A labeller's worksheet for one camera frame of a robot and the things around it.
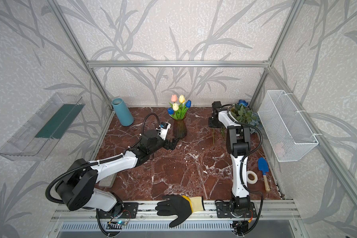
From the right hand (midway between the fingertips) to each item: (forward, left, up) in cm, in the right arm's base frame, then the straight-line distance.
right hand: (213, 121), depth 108 cm
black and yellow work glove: (-54, +23, -1) cm, 59 cm away
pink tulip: (-4, +27, +27) cm, 38 cm away
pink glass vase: (-12, +24, +9) cm, 29 cm away
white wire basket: (-34, -24, +33) cm, 53 cm away
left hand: (-19, +26, +15) cm, 36 cm away
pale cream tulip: (-12, +25, +28) cm, 40 cm away
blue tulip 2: (-7, +19, +25) cm, 32 cm away
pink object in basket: (-32, -27, +18) cm, 46 cm away
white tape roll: (-42, -19, -1) cm, 46 cm away
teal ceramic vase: (-2, +63, +10) cm, 64 cm away
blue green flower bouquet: (+2, -19, +6) cm, 20 cm away
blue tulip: (-14, +28, +27) cm, 41 cm away
